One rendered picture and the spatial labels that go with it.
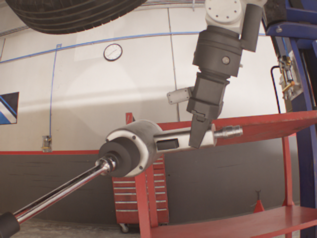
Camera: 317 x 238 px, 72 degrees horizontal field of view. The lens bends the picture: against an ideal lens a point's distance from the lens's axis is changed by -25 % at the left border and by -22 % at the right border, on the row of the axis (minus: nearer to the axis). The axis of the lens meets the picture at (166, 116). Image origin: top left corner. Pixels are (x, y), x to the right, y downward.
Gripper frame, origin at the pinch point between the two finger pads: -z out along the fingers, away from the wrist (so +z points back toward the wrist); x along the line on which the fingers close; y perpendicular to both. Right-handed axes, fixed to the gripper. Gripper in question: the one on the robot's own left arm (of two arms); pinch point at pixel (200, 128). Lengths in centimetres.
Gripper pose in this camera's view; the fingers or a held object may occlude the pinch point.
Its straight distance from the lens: 52.1
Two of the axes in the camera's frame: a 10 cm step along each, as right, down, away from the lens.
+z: 2.3, -9.5, -2.1
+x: 2.9, -1.4, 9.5
